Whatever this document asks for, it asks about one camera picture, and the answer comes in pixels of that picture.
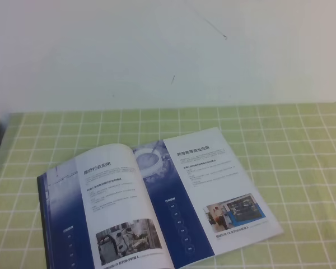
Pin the green checked tablecloth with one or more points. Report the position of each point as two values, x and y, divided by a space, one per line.
288 150

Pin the robot brochure book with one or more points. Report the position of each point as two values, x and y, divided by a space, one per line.
166 204

